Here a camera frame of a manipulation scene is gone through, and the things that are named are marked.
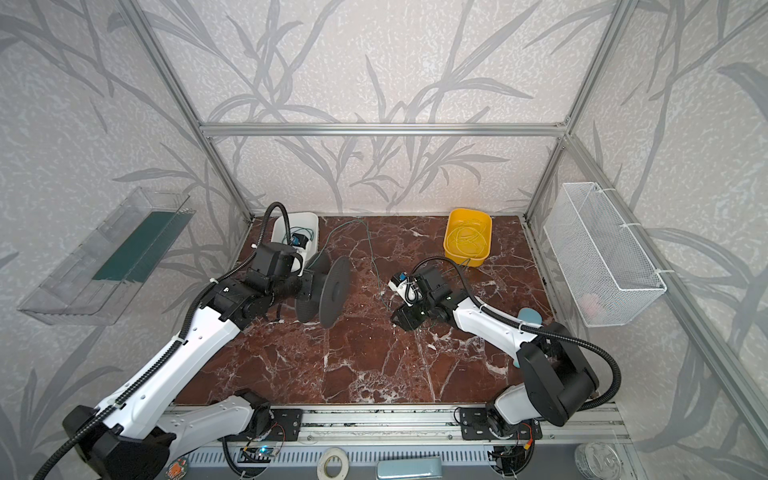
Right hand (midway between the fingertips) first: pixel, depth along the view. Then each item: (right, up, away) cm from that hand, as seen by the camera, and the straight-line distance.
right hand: (399, 304), depth 86 cm
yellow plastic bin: (+20, +27, +26) cm, 43 cm away
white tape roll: (-12, -33, -18) cm, 40 cm away
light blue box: (+3, -31, -22) cm, 38 cm away
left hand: (-21, +12, -10) cm, 26 cm away
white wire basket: (+44, +14, -23) cm, 51 cm away
